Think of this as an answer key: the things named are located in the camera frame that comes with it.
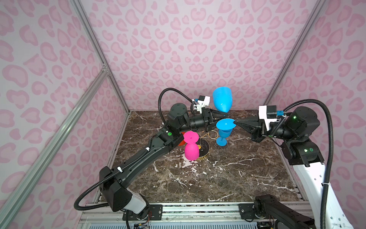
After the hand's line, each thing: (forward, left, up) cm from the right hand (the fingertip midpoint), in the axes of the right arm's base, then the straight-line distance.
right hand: (236, 124), depth 52 cm
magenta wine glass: (+2, +17, -23) cm, 28 cm away
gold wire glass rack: (+18, +9, -44) cm, 48 cm away
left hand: (+1, +2, +1) cm, 3 cm away
